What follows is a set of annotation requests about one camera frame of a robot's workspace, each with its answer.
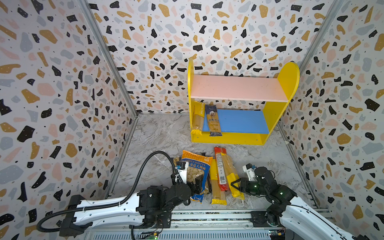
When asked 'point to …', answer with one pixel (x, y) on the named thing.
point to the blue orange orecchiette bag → (198, 165)
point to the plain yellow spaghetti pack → (233, 175)
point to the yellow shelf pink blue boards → (249, 106)
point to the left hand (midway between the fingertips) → (197, 175)
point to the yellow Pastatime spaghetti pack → (198, 115)
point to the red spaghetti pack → (223, 185)
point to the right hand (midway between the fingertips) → (231, 183)
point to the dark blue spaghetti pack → (213, 120)
